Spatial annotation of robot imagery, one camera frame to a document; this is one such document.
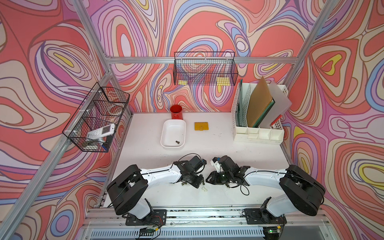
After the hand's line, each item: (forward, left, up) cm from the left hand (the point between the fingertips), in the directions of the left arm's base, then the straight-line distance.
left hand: (202, 183), depth 83 cm
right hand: (-1, -4, -1) cm, 4 cm away
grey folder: (+36, -46, +28) cm, 65 cm away
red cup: (+49, +17, +9) cm, 52 cm away
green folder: (+52, -30, +13) cm, 62 cm away
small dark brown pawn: (+28, +16, 0) cm, 32 cm away
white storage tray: (+35, +19, +1) cm, 40 cm away
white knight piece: (-3, -1, -1) cm, 3 cm away
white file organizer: (+33, -28, +4) cm, 44 cm away
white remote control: (+13, +44, +31) cm, 56 cm away
